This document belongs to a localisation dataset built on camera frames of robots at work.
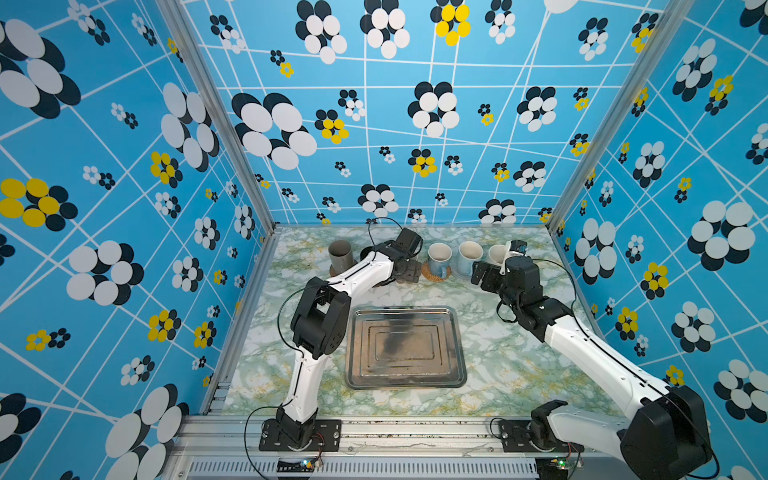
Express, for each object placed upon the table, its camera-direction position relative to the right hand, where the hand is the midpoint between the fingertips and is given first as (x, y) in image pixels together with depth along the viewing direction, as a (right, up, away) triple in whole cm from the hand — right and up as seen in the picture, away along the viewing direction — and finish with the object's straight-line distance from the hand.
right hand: (489, 267), depth 83 cm
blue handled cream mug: (-1, +4, +19) cm, 20 cm away
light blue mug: (-12, +2, +16) cm, 20 cm away
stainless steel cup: (-44, +3, +13) cm, 46 cm away
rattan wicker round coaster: (-15, -3, +22) cm, 27 cm away
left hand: (-23, -1, +15) cm, 27 cm away
